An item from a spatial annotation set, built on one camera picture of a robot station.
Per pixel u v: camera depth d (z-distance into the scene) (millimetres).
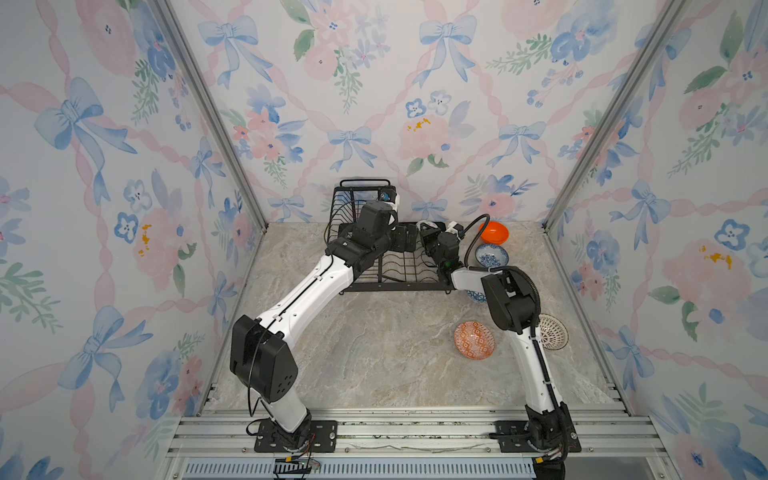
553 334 893
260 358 430
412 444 733
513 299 666
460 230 983
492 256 1092
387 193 679
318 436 745
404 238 703
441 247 876
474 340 885
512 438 730
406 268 1040
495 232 1134
